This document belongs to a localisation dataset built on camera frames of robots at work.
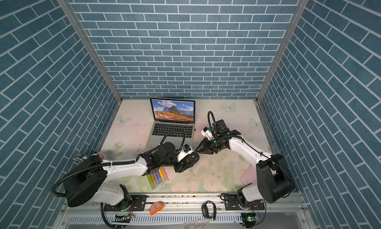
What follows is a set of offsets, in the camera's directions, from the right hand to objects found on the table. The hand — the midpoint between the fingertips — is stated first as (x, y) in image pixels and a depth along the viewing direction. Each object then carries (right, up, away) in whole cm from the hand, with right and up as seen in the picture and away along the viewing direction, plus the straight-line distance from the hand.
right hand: (199, 151), depth 80 cm
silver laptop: (-22, +19, +22) cm, 36 cm away
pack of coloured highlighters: (-23, -15, +1) cm, 27 cm away
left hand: (-3, -6, +1) cm, 7 cm away
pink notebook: (+29, -14, +1) cm, 32 cm away
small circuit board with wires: (-37, -31, -8) cm, 49 cm away
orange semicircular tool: (-21, -25, -10) cm, 34 cm away
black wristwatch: (+3, -25, -12) cm, 28 cm away
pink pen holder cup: (-53, -2, 0) cm, 53 cm away
